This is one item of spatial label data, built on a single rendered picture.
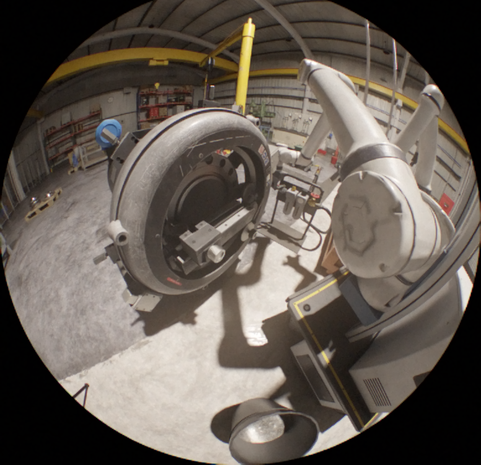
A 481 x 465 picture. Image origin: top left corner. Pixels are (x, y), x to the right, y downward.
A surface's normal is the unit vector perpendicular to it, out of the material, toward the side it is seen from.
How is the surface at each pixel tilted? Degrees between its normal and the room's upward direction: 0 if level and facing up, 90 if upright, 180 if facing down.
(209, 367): 0
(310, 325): 0
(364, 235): 94
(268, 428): 0
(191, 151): 90
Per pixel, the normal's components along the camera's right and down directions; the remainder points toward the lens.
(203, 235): 0.07, -0.75
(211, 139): 0.79, 0.44
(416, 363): -0.93, 0.16
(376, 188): -0.99, -0.05
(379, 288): -0.79, -0.07
